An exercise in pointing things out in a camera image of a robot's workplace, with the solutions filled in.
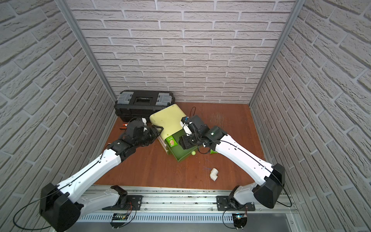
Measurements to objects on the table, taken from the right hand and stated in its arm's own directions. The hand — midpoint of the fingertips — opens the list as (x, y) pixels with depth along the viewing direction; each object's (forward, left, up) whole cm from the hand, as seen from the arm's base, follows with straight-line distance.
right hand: (185, 140), depth 74 cm
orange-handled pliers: (+28, +46, -20) cm, 58 cm away
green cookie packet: (+3, +8, -5) cm, 10 cm away
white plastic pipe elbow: (-13, -15, -19) cm, 27 cm away
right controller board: (-34, -25, -23) cm, 49 cm away
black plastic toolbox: (+32, +35, -3) cm, 48 cm away
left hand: (+8, +11, +1) cm, 14 cm away
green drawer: (-3, +5, -7) cm, 9 cm away
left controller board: (-29, +37, -24) cm, 52 cm away
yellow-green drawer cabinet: (+14, +9, +1) cm, 17 cm away
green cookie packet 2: (-12, -11, +9) cm, 19 cm away
